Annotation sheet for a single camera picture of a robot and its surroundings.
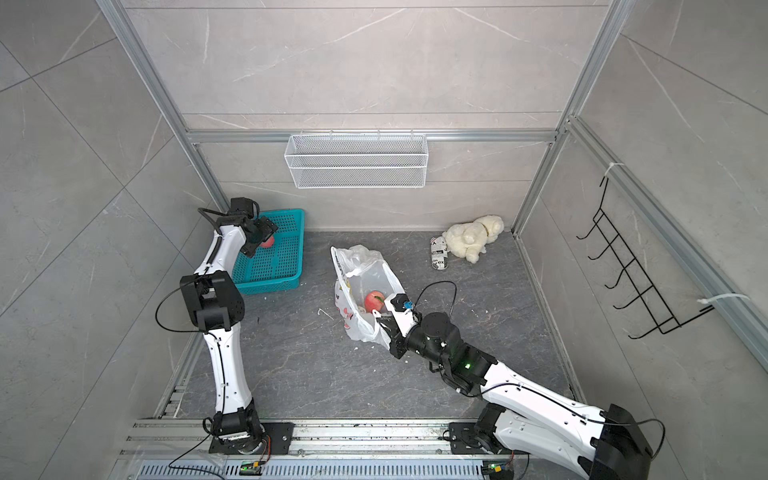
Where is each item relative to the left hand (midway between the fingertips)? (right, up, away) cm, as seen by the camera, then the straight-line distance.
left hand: (267, 230), depth 103 cm
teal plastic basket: (+3, -13, +5) cm, 14 cm away
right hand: (+42, -25, -32) cm, 58 cm away
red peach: (+3, -5, -5) cm, 7 cm away
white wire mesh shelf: (+33, +23, -3) cm, 40 cm away
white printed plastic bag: (+37, -13, -36) cm, 53 cm away
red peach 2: (+39, -24, -10) cm, 46 cm away
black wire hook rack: (+100, -9, -33) cm, 106 cm away
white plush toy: (+72, -3, 0) cm, 72 cm away
